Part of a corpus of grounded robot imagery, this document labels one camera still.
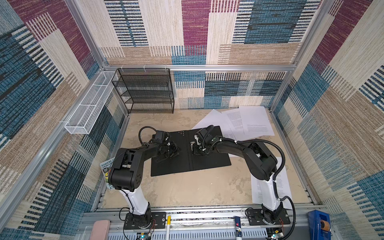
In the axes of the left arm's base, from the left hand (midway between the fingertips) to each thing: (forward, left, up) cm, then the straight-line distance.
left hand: (181, 149), depth 96 cm
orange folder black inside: (-6, -4, -4) cm, 8 cm away
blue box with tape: (-42, -62, +4) cm, 75 cm away
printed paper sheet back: (+26, -39, -3) cm, 47 cm away
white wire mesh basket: (-2, +44, +31) cm, 54 cm away
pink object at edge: (-41, +35, 0) cm, 54 cm away
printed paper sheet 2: (-22, -56, -3) cm, 60 cm away
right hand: (-3, -8, -1) cm, 8 cm away
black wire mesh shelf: (+41, +26, +16) cm, 51 cm away
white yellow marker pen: (-38, +4, -2) cm, 38 cm away
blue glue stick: (-39, -28, -1) cm, 48 cm away
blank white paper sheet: (+28, -26, -3) cm, 38 cm away
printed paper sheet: (+23, -54, -1) cm, 59 cm away
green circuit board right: (-45, -46, -3) cm, 64 cm away
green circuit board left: (-44, +16, -4) cm, 47 cm away
